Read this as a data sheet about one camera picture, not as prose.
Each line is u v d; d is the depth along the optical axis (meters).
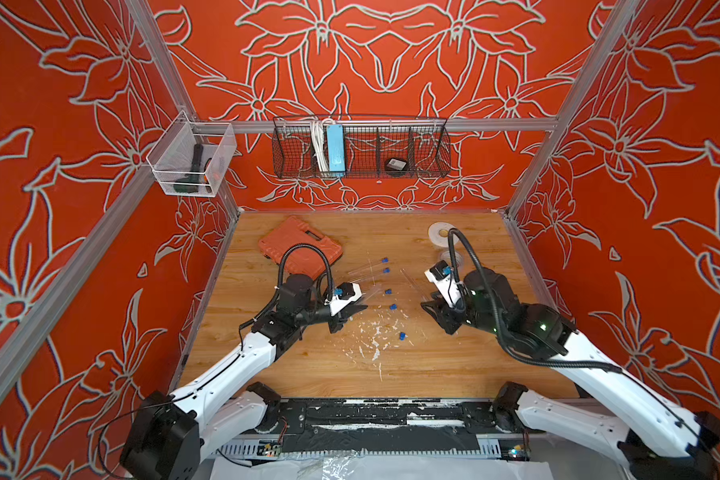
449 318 0.59
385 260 1.04
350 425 0.73
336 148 0.89
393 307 0.92
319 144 0.89
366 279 1.01
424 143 1.01
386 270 1.02
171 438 0.39
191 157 0.89
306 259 1.01
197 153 0.88
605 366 0.42
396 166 0.95
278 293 0.61
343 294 0.61
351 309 0.65
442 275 0.58
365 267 1.01
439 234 1.11
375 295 0.95
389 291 0.96
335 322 0.66
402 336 0.87
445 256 1.04
